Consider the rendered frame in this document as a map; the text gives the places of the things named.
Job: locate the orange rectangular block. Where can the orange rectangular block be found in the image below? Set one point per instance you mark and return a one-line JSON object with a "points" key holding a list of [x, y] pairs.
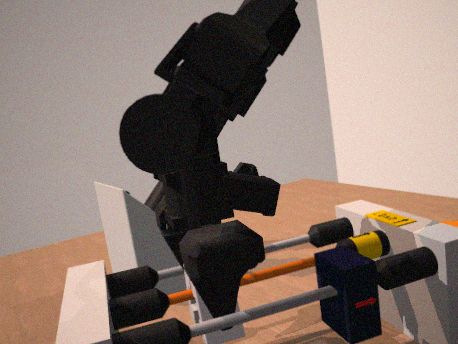
{"points": [[452, 223]]}

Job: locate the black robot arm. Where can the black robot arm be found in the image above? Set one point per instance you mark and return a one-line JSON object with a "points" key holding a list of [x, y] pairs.
{"points": [[225, 61]]}

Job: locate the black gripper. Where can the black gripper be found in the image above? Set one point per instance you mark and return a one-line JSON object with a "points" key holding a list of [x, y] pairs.
{"points": [[215, 255]]}

